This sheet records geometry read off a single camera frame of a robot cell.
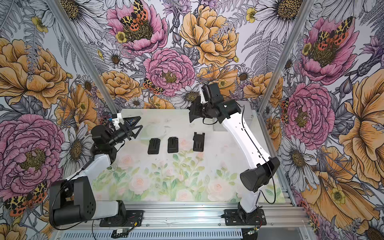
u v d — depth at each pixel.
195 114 0.65
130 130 0.71
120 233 0.73
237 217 0.68
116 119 0.75
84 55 0.89
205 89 0.56
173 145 0.99
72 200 0.42
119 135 0.72
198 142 0.94
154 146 0.99
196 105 0.65
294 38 0.81
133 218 0.74
